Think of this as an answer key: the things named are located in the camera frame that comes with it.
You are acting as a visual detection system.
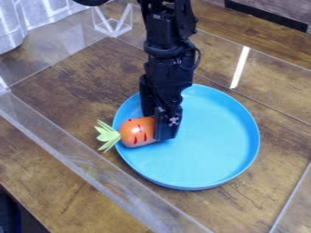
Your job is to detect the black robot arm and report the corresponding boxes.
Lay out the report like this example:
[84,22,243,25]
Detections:
[138,0,202,141]

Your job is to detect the clear acrylic enclosure wall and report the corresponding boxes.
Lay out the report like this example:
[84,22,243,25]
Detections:
[0,1,311,233]

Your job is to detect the clear acrylic corner bracket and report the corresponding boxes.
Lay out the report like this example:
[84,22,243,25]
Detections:
[91,4,132,37]

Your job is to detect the blue round plastic tray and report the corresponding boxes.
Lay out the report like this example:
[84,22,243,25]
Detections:
[115,84,260,190]

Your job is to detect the black cable loop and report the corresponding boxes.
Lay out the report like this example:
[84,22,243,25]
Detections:
[72,0,114,7]

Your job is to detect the orange toy carrot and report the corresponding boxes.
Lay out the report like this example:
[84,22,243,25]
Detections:
[95,116,156,152]

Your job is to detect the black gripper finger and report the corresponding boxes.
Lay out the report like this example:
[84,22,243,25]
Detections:
[140,76,156,117]
[155,106,183,141]

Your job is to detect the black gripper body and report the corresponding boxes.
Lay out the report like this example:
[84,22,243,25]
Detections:
[144,46,200,108]

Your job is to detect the white grey curtain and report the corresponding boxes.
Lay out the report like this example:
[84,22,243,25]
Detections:
[0,0,88,55]

